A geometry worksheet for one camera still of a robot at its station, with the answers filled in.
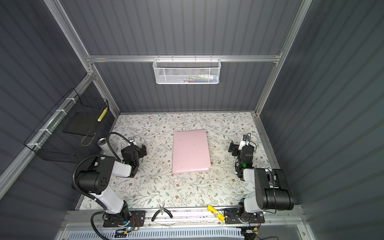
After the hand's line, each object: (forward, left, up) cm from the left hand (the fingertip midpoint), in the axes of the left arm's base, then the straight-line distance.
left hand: (133, 146), depth 96 cm
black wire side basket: (-6, +23, +24) cm, 34 cm away
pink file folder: (-5, -37, -1) cm, 37 cm away
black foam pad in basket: (-2, +16, +26) cm, 31 cm away
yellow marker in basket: (+7, +11, +23) cm, 27 cm away
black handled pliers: (-36, -21, -5) cm, 42 cm away
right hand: (-5, -69, +6) cm, 69 cm away
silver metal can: (-3, +15, +9) cm, 17 cm away
